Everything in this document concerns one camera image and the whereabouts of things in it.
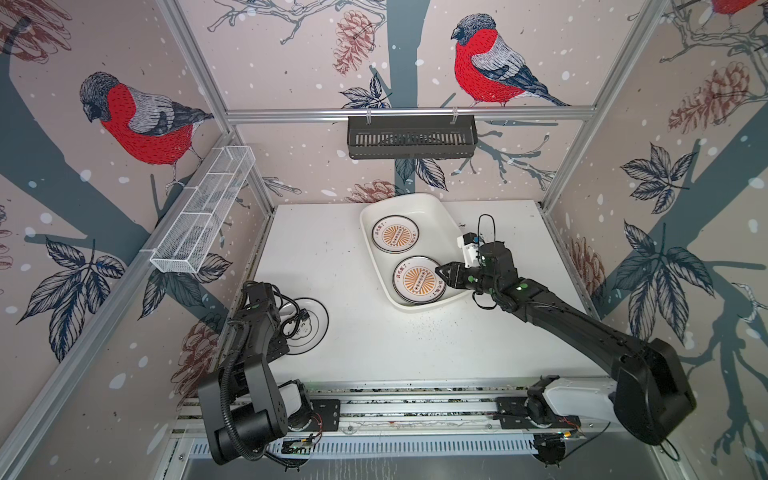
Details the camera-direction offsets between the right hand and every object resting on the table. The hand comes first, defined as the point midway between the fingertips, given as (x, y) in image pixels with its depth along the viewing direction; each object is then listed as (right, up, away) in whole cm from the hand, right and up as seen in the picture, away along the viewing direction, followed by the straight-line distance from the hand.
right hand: (436, 273), depth 81 cm
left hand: (-51, -18, +2) cm, 54 cm away
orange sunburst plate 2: (-4, -5, +16) cm, 17 cm away
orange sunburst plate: (-11, +10, +29) cm, 33 cm away
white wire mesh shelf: (-63, +7, -11) cm, 64 cm away
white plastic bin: (+5, +12, +30) cm, 33 cm away
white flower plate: (-39, -17, +8) cm, 43 cm away
